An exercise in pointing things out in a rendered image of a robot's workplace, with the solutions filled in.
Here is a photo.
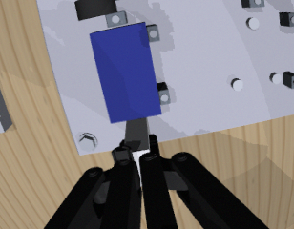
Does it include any blue rectangular block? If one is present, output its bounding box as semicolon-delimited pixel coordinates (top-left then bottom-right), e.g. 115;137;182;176
90;22;162;124

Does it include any grey metal fixture plate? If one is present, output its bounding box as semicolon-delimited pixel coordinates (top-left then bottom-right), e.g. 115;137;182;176
36;0;294;156

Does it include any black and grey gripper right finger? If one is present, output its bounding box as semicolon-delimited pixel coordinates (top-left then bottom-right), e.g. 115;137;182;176
136;117;269;229

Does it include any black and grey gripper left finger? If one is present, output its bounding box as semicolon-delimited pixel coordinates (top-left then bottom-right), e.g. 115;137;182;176
44;119;142;229

